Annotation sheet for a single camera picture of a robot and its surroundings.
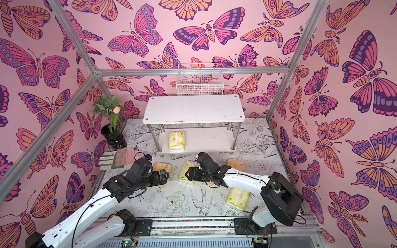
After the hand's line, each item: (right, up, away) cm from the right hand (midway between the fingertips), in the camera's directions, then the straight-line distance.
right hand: (187, 177), depth 82 cm
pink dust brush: (-46, +7, +17) cm, 49 cm away
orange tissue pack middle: (+12, +2, -17) cm, 21 cm away
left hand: (-12, +2, -3) cm, 12 cm away
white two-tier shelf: (+2, +30, +34) cm, 45 cm away
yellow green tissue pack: (-8, +18, +13) cm, 24 cm away
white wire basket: (+6, +57, +14) cm, 58 cm away
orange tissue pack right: (+28, +5, +10) cm, 30 cm away
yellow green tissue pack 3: (+26, -10, -3) cm, 28 cm away
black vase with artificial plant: (-43, +37, +4) cm, 57 cm away
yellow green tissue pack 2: (-2, +4, +10) cm, 11 cm away
